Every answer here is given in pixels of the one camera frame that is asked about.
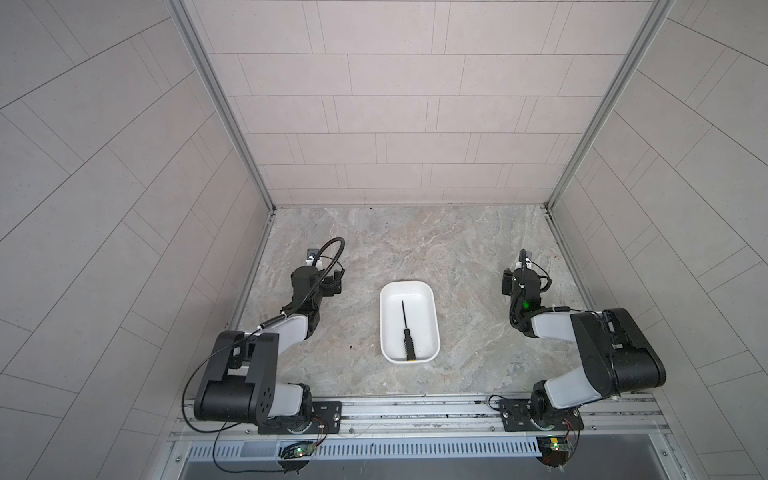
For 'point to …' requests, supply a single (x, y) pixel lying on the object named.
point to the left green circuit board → (296, 449)
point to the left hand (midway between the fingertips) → (325, 265)
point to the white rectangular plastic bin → (413, 305)
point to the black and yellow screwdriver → (408, 341)
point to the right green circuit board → (553, 451)
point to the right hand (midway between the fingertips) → (517, 266)
